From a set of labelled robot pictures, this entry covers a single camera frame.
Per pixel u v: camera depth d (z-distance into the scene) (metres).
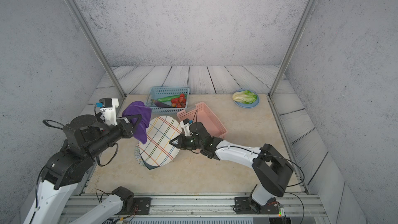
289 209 0.73
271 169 0.44
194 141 0.67
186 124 0.74
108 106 0.49
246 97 1.11
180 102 1.11
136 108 0.57
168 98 1.17
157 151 0.77
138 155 0.89
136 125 0.56
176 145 0.69
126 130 0.50
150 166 0.83
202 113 1.10
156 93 1.20
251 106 1.11
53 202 0.36
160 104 1.11
